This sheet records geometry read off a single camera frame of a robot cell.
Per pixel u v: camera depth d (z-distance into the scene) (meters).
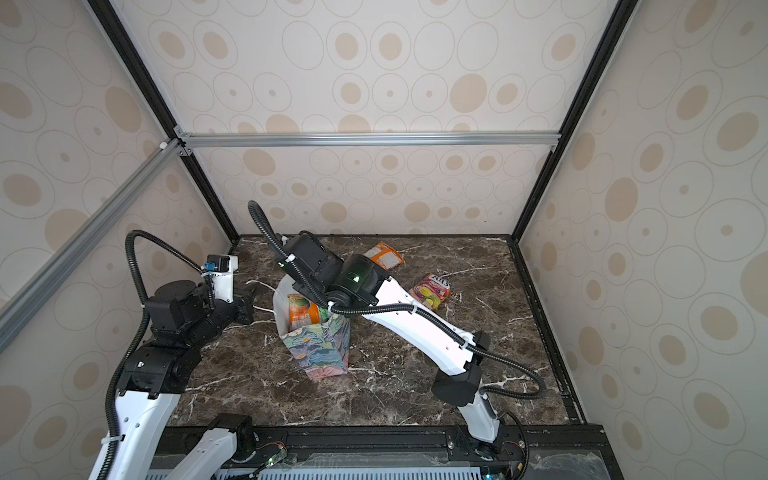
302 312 0.80
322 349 0.74
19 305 0.51
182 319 0.47
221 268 0.54
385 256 1.11
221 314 0.55
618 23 0.69
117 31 0.70
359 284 0.42
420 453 0.73
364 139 0.89
